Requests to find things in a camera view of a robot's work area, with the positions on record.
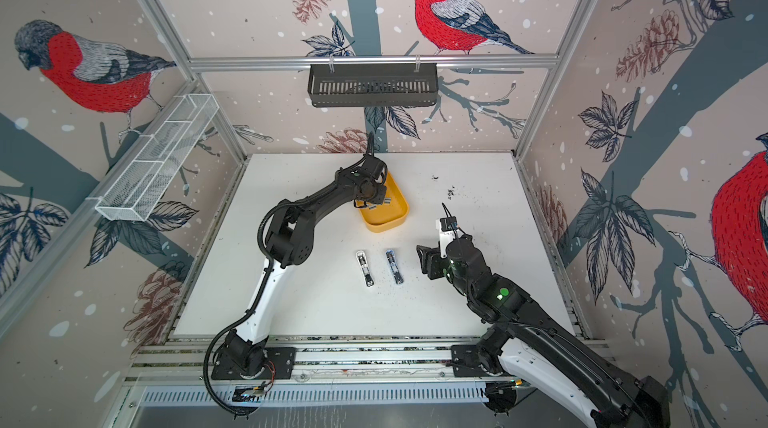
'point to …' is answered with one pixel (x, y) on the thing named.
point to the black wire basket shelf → (371, 85)
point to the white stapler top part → (363, 263)
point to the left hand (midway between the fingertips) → (379, 193)
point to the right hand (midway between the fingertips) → (424, 248)
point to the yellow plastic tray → (387, 215)
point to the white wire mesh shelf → (156, 158)
